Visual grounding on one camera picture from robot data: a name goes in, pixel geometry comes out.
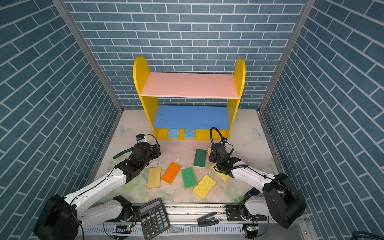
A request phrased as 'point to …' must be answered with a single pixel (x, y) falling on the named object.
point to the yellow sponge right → (224, 176)
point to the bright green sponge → (189, 178)
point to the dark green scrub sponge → (200, 158)
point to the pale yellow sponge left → (154, 177)
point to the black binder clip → (205, 221)
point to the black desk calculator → (154, 218)
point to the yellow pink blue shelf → (193, 101)
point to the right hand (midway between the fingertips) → (211, 151)
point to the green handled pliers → (126, 151)
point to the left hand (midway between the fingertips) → (158, 146)
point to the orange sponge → (171, 173)
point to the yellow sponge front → (204, 187)
